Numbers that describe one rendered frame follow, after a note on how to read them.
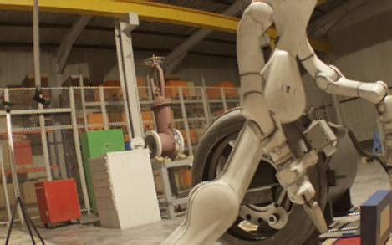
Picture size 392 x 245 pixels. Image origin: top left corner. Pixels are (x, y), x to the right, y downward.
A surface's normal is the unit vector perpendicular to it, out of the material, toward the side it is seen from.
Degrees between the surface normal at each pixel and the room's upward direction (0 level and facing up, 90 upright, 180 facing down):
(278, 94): 88
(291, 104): 90
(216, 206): 90
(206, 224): 90
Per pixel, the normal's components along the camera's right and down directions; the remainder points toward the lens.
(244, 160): 0.07, -0.15
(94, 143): 0.64, -0.21
